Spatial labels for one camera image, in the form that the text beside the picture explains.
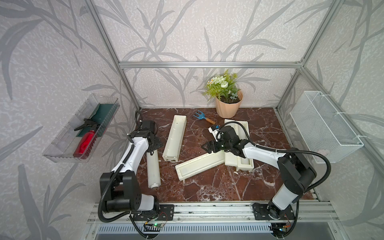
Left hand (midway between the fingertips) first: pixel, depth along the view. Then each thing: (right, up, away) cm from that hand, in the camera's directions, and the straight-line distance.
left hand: (152, 146), depth 86 cm
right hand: (+31, +1, +1) cm, 32 cm away
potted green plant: (+48, +32, +19) cm, 61 cm away
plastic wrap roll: (+1, -13, -1) cm, 13 cm away
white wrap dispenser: (+10, -6, +9) cm, 14 cm away
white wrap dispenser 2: (+47, -8, -1) cm, 48 cm away
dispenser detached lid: (+18, -15, +2) cm, 24 cm away
